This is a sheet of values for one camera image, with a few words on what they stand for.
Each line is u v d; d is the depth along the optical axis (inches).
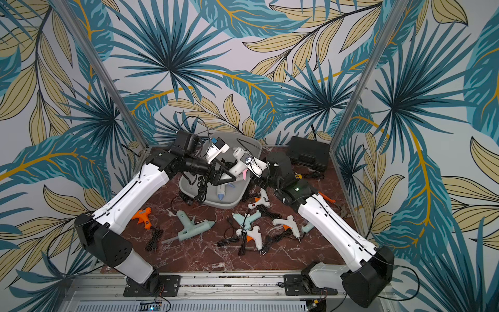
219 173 24.6
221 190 37.4
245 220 34.6
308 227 34.0
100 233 16.1
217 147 25.1
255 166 23.9
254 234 33.5
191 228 33.3
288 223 34.6
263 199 37.4
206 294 28.8
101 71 33.1
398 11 27.1
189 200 35.9
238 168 27.1
